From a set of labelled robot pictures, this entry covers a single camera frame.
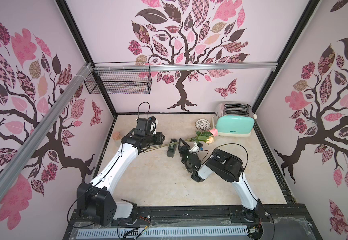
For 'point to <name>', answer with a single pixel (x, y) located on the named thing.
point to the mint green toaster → (235, 119)
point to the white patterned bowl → (202, 124)
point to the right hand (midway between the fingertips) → (178, 138)
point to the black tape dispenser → (170, 153)
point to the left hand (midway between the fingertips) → (161, 140)
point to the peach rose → (205, 137)
